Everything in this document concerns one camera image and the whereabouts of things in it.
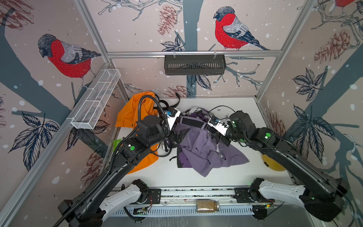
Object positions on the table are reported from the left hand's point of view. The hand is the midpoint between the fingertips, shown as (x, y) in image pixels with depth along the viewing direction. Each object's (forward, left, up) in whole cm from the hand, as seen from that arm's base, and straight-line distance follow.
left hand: (184, 121), depth 65 cm
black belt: (+5, -6, -9) cm, 12 cm away
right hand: (+1, -15, -7) cm, 17 cm away
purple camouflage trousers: (+25, -7, -26) cm, 37 cm away
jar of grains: (-30, -11, -29) cm, 43 cm away
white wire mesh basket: (+5, +51, -3) cm, 51 cm away
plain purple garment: (-6, -10, -17) cm, 21 cm away
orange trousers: (+29, +39, -25) cm, 55 cm away
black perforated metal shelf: (+58, -7, -7) cm, 58 cm away
